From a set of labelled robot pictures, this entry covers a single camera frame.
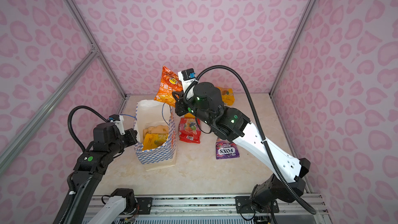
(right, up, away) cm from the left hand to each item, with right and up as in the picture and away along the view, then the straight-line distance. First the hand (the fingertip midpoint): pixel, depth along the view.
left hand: (137, 129), depth 73 cm
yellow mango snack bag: (+2, -9, +15) cm, 18 cm away
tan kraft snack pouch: (+4, -5, +19) cm, 20 cm away
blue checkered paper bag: (+4, +7, +15) cm, 17 cm away
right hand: (+20, +15, -18) cm, 31 cm away
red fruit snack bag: (+23, -4, +22) cm, 32 cm away
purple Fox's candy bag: (+44, -14, +17) cm, 49 cm away
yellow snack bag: (+21, +5, +32) cm, 39 cm away
